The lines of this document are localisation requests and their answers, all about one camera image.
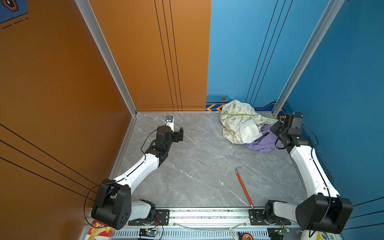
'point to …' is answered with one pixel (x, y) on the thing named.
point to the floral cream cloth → (241, 123)
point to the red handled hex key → (249, 198)
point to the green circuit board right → (281, 231)
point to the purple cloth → (267, 143)
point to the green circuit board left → (148, 232)
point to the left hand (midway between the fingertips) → (174, 125)
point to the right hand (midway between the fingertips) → (275, 124)
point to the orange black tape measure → (247, 236)
